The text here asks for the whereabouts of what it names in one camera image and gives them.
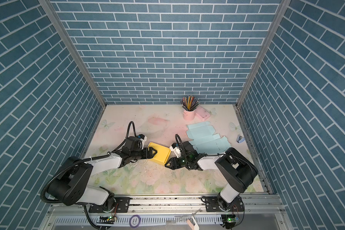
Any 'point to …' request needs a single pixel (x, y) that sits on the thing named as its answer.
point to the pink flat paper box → (201, 113)
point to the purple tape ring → (131, 225)
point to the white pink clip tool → (192, 222)
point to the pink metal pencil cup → (189, 115)
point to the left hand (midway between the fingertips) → (153, 152)
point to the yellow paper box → (162, 155)
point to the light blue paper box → (203, 140)
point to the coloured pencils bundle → (190, 103)
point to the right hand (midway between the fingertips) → (166, 164)
